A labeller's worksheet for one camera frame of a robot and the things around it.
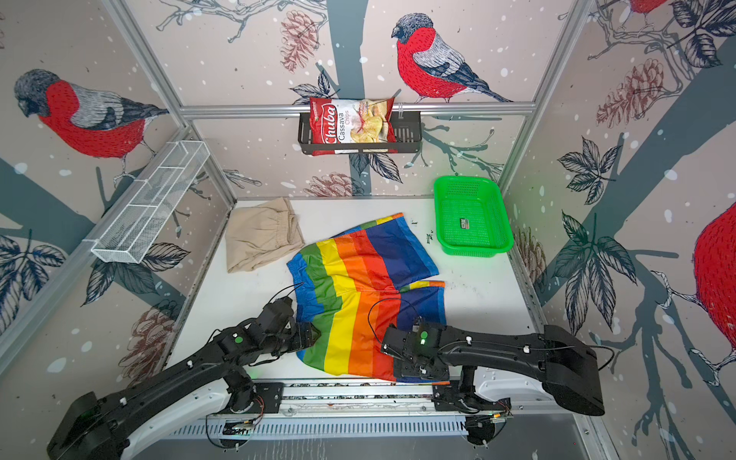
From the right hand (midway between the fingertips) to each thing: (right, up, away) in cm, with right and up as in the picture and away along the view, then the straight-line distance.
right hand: (409, 380), depth 76 cm
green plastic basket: (+30, +45, +39) cm, 67 cm away
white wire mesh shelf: (-72, +40, -4) cm, 82 cm away
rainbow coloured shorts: (-16, +21, +16) cm, 32 cm away
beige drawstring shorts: (-54, +39, +30) cm, 73 cm away
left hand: (-28, +9, +4) cm, 29 cm away
